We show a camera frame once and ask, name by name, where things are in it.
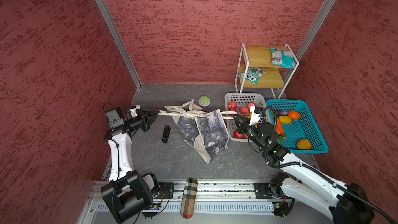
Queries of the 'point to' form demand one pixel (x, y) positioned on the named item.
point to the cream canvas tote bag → (205, 132)
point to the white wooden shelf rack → (274, 77)
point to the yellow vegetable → (285, 120)
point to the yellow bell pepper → (303, 144)
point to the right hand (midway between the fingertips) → (233, 117)
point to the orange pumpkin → (294, 115)
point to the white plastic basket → (241, 102)
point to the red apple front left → (237, 135)
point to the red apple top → (250, 104)
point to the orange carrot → (279, 128)
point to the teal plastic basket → (296, 129)
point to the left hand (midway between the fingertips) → (158, 114)
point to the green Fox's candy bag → (253, 74)
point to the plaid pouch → (188, 200)
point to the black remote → (166, 132)
